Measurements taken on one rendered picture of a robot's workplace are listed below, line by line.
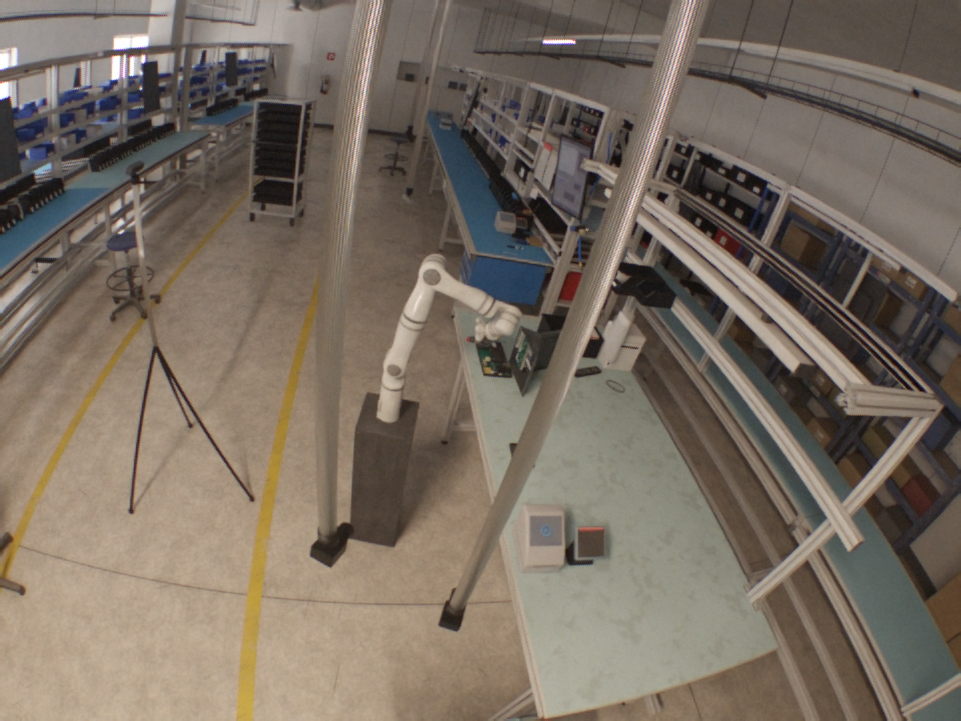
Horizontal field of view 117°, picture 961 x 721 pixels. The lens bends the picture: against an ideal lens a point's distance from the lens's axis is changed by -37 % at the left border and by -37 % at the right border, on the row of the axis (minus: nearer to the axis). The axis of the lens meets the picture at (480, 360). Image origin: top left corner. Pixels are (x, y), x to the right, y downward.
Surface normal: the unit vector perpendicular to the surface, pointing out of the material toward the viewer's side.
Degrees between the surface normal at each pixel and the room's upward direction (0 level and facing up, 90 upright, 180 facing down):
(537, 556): 41
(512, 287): 90
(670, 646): 0
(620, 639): 0
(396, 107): 90
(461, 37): 90
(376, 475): 90
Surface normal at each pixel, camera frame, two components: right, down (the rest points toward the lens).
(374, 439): -0.02, 0.58
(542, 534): 0.25, -0.40
